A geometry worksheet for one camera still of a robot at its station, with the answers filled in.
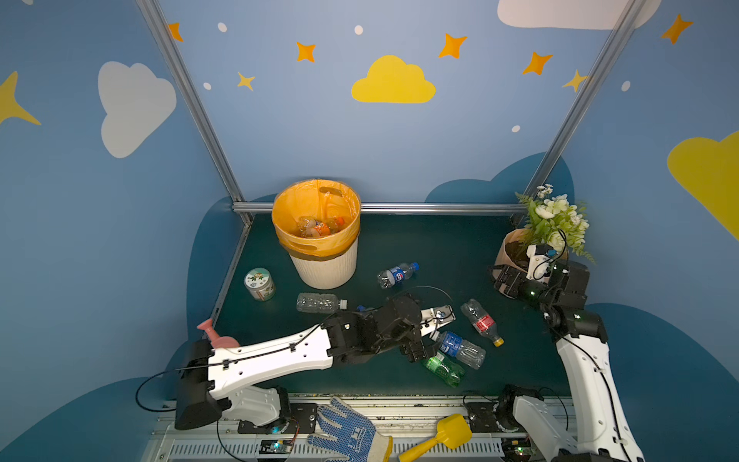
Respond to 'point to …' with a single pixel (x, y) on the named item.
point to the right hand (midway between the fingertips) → (505, 270)
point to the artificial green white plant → (554, 221)
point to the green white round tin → (260, 284)
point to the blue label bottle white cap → (467, 353)
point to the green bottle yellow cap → (448, 372)
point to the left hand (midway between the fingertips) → (433, 317)
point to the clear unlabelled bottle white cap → (319, 302)
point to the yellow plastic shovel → (452, 430)
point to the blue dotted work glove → (354, 436)
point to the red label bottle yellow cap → (483, 321)
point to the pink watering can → (217, 342)
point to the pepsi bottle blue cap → (395, 274)
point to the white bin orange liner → (318, 221)
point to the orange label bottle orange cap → (331, 225)
